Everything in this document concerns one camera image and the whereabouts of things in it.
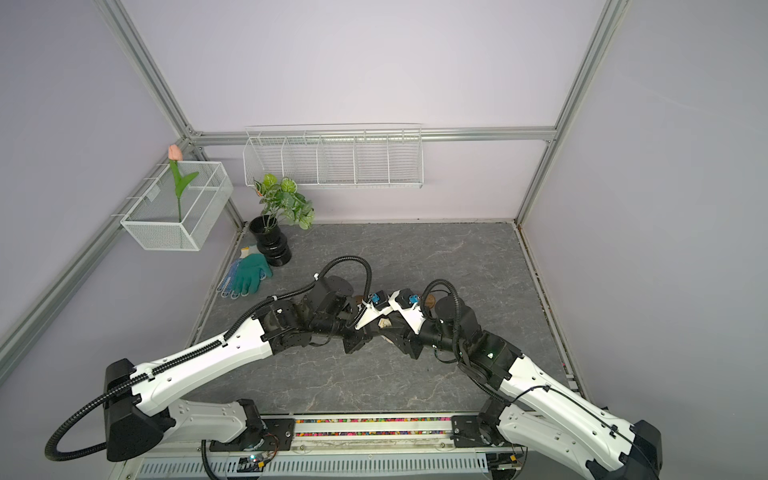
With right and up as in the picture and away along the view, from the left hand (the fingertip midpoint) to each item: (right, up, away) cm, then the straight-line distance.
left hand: (380, 331), depth 69 cm
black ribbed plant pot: (-39, +21, +31) cm, 54 cm away
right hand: (+2, +3, -1) cm, 3 cm away
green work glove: (-48, +10, +33) cm, 59 cm away
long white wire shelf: (-1, +53, +36) cm, 64 cm away
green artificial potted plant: (-30, +34, +17) cm, 49 cm away
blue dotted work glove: (-55, +6, +32) cm, 64 cm away
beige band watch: (+1, +3, -2) cm, 3 cm away
